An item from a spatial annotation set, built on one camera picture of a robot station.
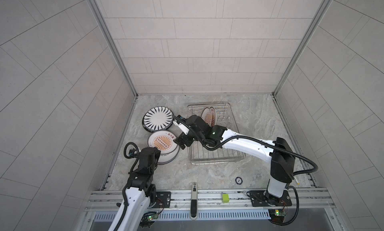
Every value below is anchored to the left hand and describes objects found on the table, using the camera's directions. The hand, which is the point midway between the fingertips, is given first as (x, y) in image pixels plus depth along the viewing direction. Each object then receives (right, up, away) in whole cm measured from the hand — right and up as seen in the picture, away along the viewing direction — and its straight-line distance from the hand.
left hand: (160, 144), depth 83 cm
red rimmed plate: (+6, -4, -4) cm, 8 cm away
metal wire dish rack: (+40, +14, +15) cm, 45 cm away
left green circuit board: (0, -27, -19) cm, 33 cm away
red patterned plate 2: (+26, +15, +10) cm, 32 cm away
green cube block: (+35, -23, -13) cm, 43 cm away
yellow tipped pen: (+73, -18, -6) cm, 75 cm away
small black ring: (+43, -17, -6) cm, 46 cm away
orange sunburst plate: (+30, +15, +1) cm, 34 cm away
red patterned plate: (+1, +1, +1) cm, 2 cm away
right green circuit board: (+58, -29, -15) cm, 67 cm away
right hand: (+11, +6, -7) cm, 15 cm away
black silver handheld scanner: (+20, -22, -16) cm, 34 cm away
